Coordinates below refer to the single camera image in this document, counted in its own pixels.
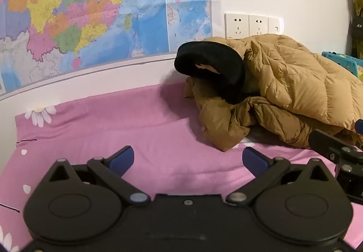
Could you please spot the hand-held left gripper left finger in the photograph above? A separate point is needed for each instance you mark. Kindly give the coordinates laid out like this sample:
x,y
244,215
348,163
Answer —
x,y
124,157

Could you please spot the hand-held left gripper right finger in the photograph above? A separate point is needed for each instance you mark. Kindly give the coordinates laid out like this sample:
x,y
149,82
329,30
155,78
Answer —
x,y
253,159

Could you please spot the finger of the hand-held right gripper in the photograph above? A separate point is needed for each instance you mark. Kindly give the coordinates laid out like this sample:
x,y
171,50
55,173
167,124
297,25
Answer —
x,y
359,125
326,141

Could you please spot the tan down jacket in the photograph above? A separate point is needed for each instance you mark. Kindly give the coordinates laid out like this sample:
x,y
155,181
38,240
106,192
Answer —
x,y
283,84

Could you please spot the pink floral bedsheet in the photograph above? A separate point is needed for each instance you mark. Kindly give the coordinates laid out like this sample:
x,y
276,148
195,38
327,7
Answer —
x,y
141,127

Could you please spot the teal plastic basket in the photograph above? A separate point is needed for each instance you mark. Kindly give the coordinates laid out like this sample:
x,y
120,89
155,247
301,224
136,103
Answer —
x,y
341,61

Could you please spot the black hanging pouch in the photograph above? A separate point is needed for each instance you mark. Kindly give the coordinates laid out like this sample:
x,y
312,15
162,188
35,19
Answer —
x,y
358,27

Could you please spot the white wall switch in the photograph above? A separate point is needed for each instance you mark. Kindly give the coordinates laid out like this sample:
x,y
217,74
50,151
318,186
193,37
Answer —
x,y
275,25

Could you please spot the white wall socket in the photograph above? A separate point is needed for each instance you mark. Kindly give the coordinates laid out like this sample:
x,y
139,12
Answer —
x,y
258,25
236,26

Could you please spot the colourful wall map poster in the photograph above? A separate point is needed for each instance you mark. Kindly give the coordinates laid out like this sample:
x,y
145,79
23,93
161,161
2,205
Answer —
x,y
93,13

